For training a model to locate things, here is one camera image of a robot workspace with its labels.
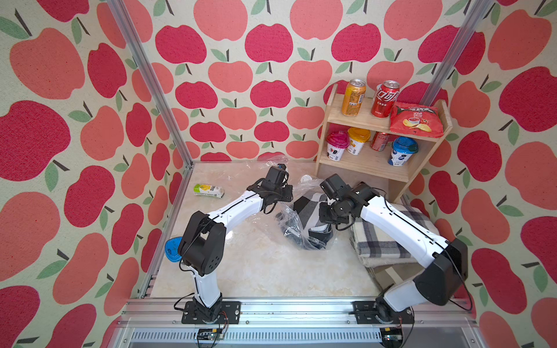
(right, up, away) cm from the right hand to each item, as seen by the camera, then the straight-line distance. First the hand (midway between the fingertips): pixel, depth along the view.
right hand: (323, 221), depth 80 cm
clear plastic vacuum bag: (-14, +2, +2) cm, 14 cm away
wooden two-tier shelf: (+32, +29, +13) cm, 45 cm away
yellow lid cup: (+16, +34, +8) cm, 38 cm away
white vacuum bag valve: (-5, +16, +18) cm, 25 cm away
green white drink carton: (-51, +11, +24) cm, 57 cm away
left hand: (-11, +10, +10) cm, 18 cm away
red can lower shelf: (+27, +33, +12) cm, 44 cm away
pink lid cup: (+7, +31, +6) cm, 32 cm away
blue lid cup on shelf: (+32, +28, +4) cm, 42 cm away
